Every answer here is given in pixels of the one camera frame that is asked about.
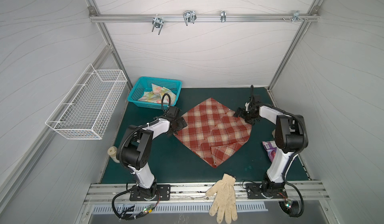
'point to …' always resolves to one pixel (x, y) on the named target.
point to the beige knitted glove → (224, 203)
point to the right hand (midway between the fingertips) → (242, 114)
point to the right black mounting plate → (272, 190)
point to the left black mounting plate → (161, 192)
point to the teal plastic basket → (143, 84)
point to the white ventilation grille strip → (171, 207)
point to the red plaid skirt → (213, 132)
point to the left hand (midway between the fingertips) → (182, 124)
